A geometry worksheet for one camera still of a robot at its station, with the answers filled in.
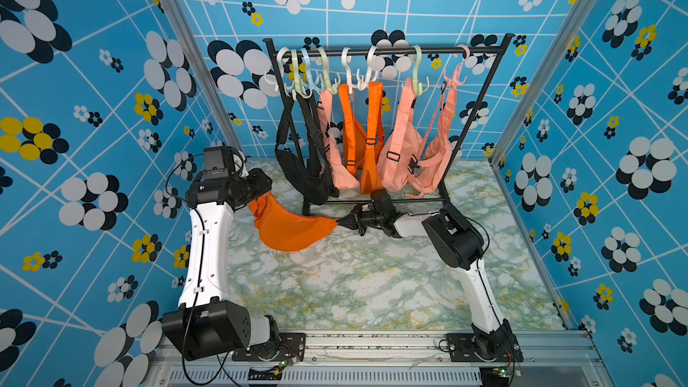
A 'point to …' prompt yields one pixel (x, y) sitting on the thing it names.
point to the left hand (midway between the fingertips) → (268, 179)
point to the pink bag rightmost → (430, 169)
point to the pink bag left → (340, 175)
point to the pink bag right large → (402, 145)
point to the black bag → (302, 153)
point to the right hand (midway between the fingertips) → (338, 219)
